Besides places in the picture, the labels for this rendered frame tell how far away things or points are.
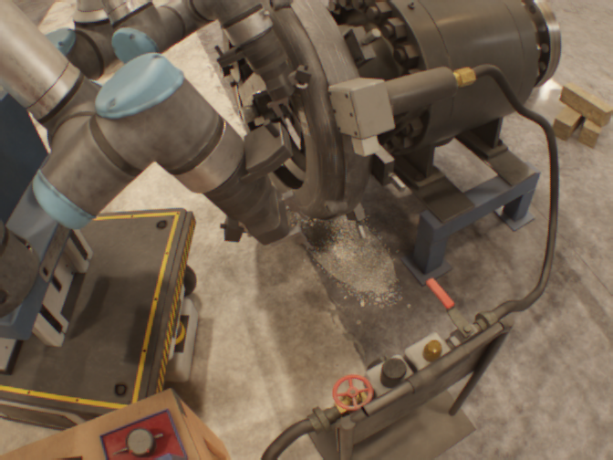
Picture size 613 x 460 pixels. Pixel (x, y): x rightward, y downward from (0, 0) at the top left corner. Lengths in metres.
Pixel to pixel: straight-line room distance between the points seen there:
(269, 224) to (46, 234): 0.51
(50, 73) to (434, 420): 1.23
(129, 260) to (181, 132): 0.91
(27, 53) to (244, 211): 0.35
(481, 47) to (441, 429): 1.11
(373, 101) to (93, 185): 0.57
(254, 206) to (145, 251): 0.82
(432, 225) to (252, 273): 0.65
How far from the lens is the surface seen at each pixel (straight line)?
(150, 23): 0.83
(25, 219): 1.00
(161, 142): 0.46
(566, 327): 1.61
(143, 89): 0.43
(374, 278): 1.53
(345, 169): 1.02
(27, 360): 1.33
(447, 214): 1.40
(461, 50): 1.27
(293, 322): 1.45
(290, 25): 0.98
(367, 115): 0.86
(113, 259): 1.37
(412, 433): 1.30
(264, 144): 0.52
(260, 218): 0.58
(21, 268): 0.83
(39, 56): 0.57
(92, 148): 0.47
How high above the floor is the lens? 1.25
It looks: 48 degrees down
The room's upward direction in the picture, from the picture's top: 7 degrees counter-clockwise
